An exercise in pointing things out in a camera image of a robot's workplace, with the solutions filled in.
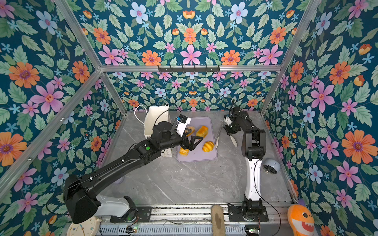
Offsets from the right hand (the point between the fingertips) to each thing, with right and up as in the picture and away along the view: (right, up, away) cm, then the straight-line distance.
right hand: (230, 131), depth 107 cm
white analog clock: (-76, -44, -38) cm, 96 cm away
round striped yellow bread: (-17, -10, -12) cm, 23 cm away
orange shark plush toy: (+23, -38, -42) cm, 61 cm away
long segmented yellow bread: (-33, -13, -14) cm, 38 cm away
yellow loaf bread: (-21, 0, -8) cm, 22 cm away
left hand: (-23, +1, -39) cm, 46 cm away
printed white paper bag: (-52, +11, -16) cm, 56 cm away
